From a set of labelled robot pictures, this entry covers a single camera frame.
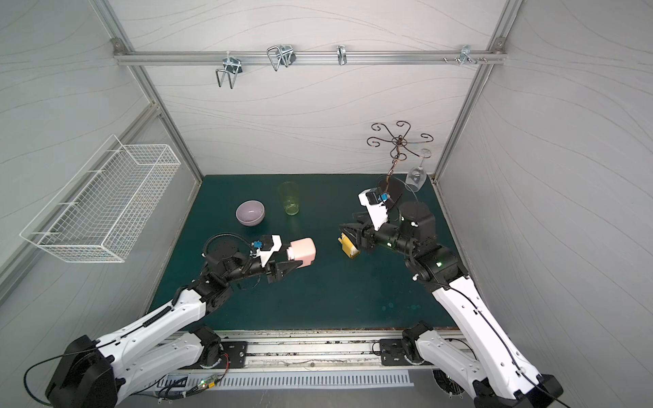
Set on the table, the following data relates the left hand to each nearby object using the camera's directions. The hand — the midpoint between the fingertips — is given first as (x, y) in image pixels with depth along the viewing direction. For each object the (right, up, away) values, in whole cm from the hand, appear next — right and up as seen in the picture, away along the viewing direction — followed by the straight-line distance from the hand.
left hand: (298, 255), depth 70 cm
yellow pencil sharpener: (+15, -2, +20) cm, 25 cm away
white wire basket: (-54, +12, -1) cm, 55 cm away
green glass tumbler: (-8, +19, +32) cm, 38 cm away
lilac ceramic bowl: (-24, +10, +33) cm, 42 cm away
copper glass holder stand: (+34, +35, +20) cm, 52 cm away
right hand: (+14, +10, -5) cm, 18 cm away
